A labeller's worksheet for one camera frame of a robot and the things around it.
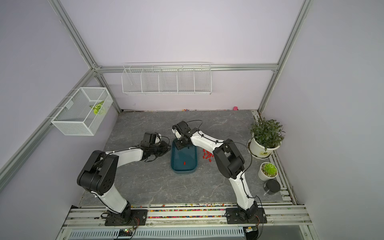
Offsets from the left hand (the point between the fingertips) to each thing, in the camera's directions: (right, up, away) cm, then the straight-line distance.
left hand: (172, 148), depth 94 cm
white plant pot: (+53, -2, -5) cm, 53 cm away
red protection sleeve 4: (+25, -5, +3) cm, 26 cm away
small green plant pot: (+54, -10, -15) cm, 57 cm away
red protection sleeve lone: (+8, -9, -2) cm, 12 cm away
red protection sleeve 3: (+20, -2, +4) cm, 21 cm away
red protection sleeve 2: (+24, -7, 0) cm, 25 cm away
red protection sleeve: (+20, -6, +2) cm, 21 cm away
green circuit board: (-19, -37, -22) cm, 47 cm away
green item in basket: (-39, +24, -13) cm, 48 cm away
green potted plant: (+55, +10, -11) cm, 57 cm away
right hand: (+3, +3, +2) cm, 5 cm away
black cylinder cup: (+55, -18, -16) cm, 60 cm away
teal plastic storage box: (+7, -8, -2) cm, 11 cm away
